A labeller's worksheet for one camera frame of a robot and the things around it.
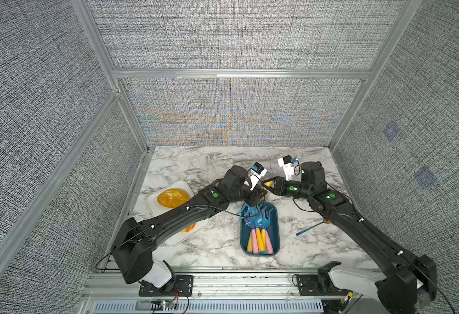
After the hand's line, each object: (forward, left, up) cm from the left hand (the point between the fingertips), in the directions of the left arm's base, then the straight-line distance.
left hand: (267, 188), depth 74 cm
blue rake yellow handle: (-3, -1, -20) cm, 20 cm away
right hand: (+2, +1, +3) cm, 4 cm away
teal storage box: (-7, -6, -23) cm, 25 cm away
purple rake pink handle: (-12, +4, -18) cm, 22 cm away
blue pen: (-9, -16, -24) cm, 30 cm away
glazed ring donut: (-6, +32, -21) cm, 39 cm away
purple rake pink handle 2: (-14, -1, -19) cm, 24 cm away
